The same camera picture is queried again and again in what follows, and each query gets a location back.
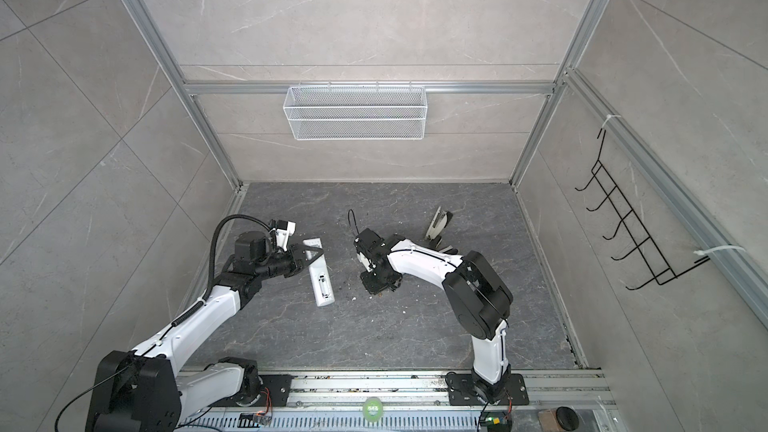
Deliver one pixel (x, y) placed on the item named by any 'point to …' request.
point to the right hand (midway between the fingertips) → (375, 284)
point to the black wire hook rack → (645, 252)
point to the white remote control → (319, 275)
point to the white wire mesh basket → (355, 113)
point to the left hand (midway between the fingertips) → (321, 247)
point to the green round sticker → (372, 410)
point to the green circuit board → (496, 421)
